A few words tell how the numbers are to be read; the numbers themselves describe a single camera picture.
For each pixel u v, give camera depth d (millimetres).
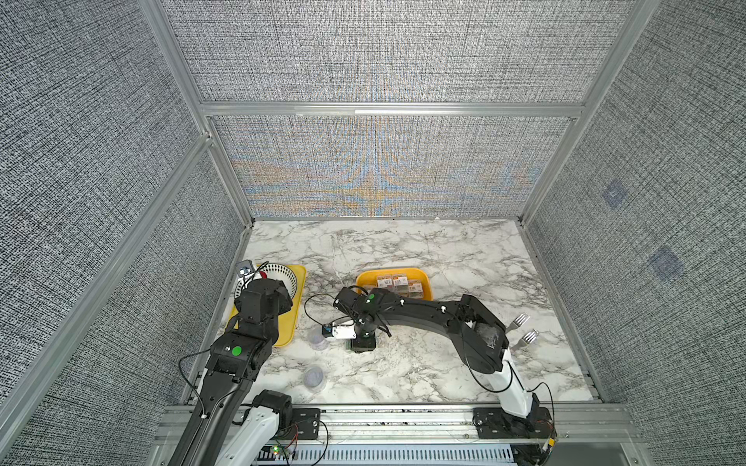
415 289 965
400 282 949
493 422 733
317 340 842
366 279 962
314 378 783
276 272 1005
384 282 952
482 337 529
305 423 732
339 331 778
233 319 517
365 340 771
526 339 878
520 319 917
